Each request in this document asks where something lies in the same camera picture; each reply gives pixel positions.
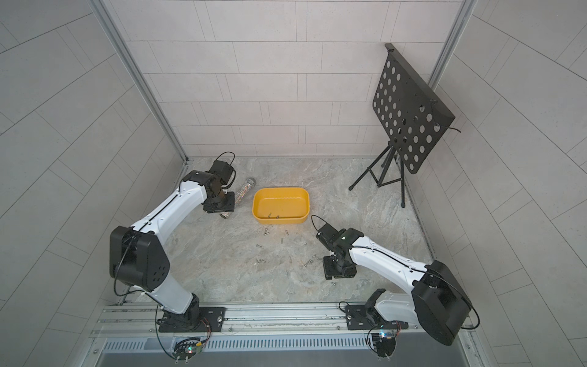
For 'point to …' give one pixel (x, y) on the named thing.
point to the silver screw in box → (277, 216)
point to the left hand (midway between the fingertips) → (232, 205)
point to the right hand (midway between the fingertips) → (331, 277)
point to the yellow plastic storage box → (280, 206)
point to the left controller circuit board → (186, 348)
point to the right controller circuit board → (384, 343)
